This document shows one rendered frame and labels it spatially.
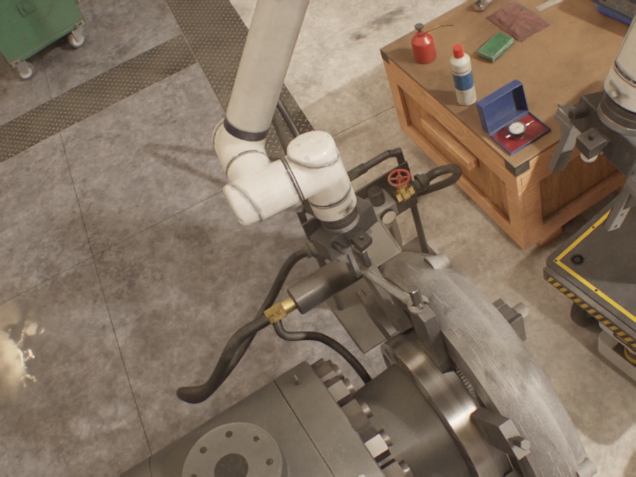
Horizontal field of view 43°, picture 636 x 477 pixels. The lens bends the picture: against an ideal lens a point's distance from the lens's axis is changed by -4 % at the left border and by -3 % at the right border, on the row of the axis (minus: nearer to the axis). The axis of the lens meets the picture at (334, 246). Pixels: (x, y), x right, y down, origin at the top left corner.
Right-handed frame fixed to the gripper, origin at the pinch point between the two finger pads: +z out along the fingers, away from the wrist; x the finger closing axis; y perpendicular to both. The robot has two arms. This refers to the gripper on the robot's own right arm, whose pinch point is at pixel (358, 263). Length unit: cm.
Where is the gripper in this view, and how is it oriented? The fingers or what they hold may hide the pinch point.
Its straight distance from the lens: 170.9
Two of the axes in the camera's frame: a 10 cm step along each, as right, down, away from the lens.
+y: 6.5, 4.1, -6.3
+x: 7.0, -6.4, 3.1
